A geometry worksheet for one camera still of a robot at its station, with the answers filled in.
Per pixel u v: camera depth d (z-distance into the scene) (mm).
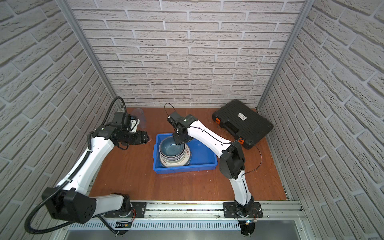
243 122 1027
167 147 869
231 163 509
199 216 728
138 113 1008
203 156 964
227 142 516
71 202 384
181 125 594
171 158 796
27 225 352
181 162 869
